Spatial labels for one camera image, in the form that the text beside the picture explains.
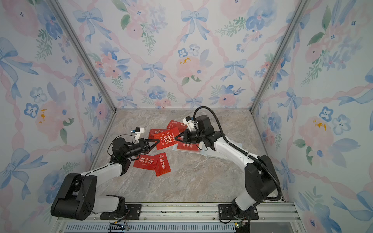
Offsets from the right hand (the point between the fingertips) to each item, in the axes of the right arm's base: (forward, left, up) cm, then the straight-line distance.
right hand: (176, 138), depth 78 cm
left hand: (-2, +9, -1) cm, 9 cm away
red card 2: (+19, +20, -20) cm, 34 cm away
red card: (+6, -5, -19) cm, 21 cm away
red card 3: (+25, 0, -21) cm, 32 cm away
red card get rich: (+1, +5, -1) cm, 5 cm away
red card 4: (-5, +20, -19) cm, 28 cm away
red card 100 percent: (-6, +11, -20) cm, 24 cm away
